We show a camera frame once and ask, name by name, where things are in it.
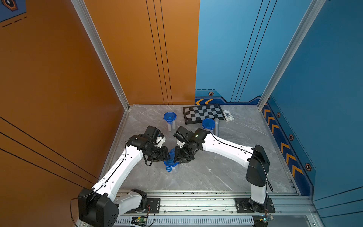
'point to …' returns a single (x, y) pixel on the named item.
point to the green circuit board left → (139, 221)
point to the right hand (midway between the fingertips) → (175, 161)
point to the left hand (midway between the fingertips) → (168, 156)
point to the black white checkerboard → (196, 114)
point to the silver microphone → (216, 126)
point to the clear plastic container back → (172, 126)
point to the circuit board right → (262, 221)
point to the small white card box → (228, 115)
